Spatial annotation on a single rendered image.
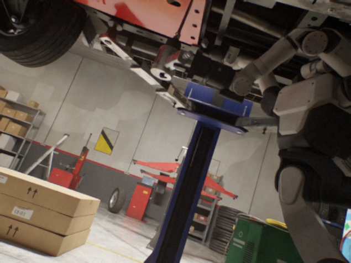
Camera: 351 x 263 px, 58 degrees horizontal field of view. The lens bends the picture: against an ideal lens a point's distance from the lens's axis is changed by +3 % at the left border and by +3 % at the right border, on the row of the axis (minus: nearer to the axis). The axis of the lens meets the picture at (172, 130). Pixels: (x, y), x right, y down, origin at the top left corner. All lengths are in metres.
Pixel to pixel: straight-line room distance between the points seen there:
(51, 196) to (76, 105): 8.75
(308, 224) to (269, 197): 9.65
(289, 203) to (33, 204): 2.09
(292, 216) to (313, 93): 0.47
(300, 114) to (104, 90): 10.28
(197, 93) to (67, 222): 1.58
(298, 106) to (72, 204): 1.96
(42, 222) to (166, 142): 8.14
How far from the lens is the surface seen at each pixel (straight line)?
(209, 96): 2.91
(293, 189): 1.24
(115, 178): 10.54
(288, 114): 1.36
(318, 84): 1.33
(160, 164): 5.15
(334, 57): 1.22
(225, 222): 8.15
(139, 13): 1.96
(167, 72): 1.23
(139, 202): 9.09
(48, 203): 2.76
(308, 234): 1.25
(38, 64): 2.61
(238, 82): 1.12
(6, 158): 11.18
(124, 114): 10.92
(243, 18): 1.99
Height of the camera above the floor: 0.62
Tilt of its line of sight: 13 degrees up
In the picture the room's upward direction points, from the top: 20 degrees clockwise
